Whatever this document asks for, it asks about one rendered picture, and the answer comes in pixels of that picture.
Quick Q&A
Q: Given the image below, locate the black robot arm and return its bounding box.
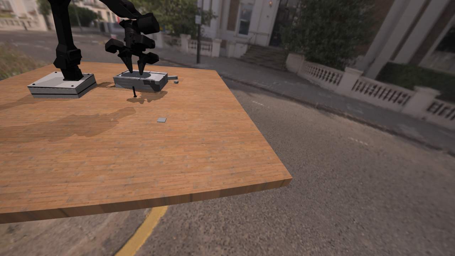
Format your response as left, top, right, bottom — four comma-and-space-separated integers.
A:
48, 0, 160, 81

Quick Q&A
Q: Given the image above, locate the dark grey round disc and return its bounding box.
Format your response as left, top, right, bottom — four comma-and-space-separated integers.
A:
121, 71, 151, 78

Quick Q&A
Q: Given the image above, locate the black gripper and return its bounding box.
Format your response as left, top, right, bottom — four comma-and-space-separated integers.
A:
105, 32, 159, 75

